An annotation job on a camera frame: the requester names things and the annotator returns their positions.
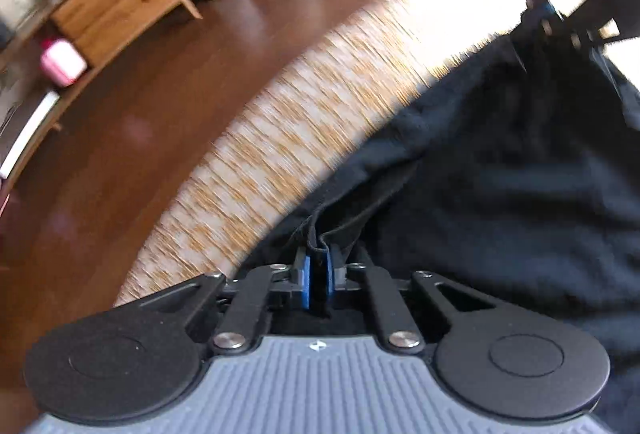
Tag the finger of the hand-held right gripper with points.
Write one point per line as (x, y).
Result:
(575, 36)
(549, 13)

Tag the round floral lace table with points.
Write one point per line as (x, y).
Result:
(300, 113)

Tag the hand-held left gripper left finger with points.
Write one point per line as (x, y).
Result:
(302, 279)

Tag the black shirt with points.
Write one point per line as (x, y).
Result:
(500, 189)

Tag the white flat device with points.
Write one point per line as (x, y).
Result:
(30, 128)

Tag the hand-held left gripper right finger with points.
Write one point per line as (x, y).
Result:
(330, 279)

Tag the pink rounded box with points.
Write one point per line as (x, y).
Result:
(62, 63)

